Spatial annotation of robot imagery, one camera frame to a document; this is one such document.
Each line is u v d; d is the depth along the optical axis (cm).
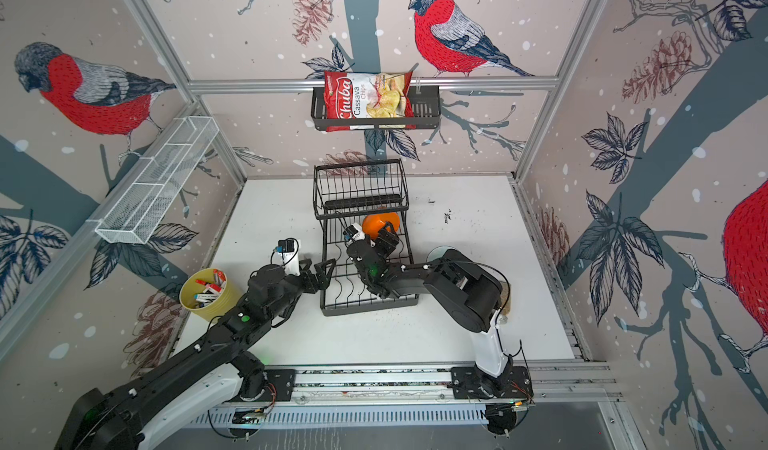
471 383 73
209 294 80
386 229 86
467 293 50
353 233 81
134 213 71
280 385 73
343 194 90
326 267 75
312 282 70
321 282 72
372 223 89
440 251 85
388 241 82
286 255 70
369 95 88
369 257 70
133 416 42
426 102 95
